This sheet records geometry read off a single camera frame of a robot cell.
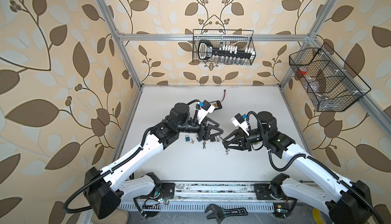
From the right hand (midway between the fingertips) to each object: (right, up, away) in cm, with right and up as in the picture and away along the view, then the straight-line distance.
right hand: (225, 145), depth 63 cm
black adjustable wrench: (-2, -32, +5) cm, 32 cm away
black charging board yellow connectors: (+1, +16, +44) cm, 47 cm away
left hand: (-2, +7, -2) cm, 8 cm away
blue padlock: (-19, -4, +28) cm, 34 cm away
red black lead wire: (+8, +24, +52) cm, 58 cm away
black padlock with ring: (-8, -7, +27) cm, 29 cm away
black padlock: (+1, -3, +2) cm, 4 cm away
